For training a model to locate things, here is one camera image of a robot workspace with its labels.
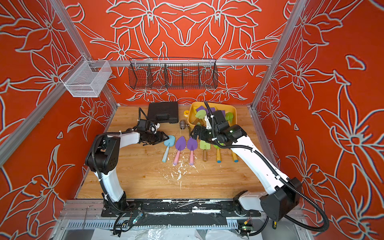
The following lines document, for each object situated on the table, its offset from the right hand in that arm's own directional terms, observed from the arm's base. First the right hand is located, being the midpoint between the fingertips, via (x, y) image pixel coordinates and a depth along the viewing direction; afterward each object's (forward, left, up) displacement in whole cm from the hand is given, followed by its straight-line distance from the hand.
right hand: (196, 133), depth 74 cm
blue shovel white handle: (+8, +19, -24) cm, 31 cm away
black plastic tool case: (+33, +23, -20) cm, 44 cm away
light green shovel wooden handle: (+6, -5, -23) cm, 25 cm away
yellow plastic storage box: (+35, -1, -22) cm, 41 cm away
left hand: (+11, +21, -22) cm, 32 cm away
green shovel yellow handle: (+1, -14, -23) cm, 27 cm away
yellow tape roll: (+33, +8, -21) cm, 39 cm away
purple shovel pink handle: (+8, +11, -24) cm, 28 cm away
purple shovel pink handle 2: (+7, +3, -24) cm, 25 cm away
